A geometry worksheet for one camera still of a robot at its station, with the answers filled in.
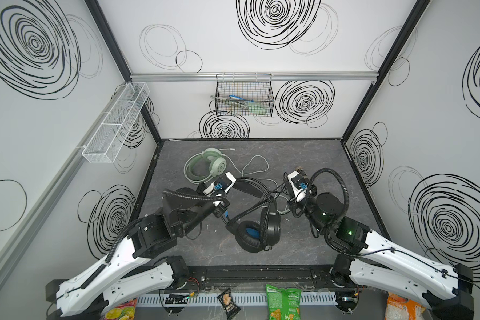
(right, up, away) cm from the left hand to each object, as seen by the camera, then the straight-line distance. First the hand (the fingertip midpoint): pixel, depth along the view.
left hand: (231, 182), depth 59 cm
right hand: (+18, 0, +8) cm, 20 cm away
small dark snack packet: (-2, -42, +9) cm, 43 cm away
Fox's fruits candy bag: (-35, -43, +6) cm, 56 cm away
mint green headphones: (-13, +5, +40) cm, 43 cm away
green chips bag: (+17, -41, +7) cm, 45 cm away
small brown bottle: (+35, +1, +50) cm, 60 cm away
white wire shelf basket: (-47, +12, +13) cm, 50 cm away
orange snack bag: (+56, -42, +7) cm, 70 cm away
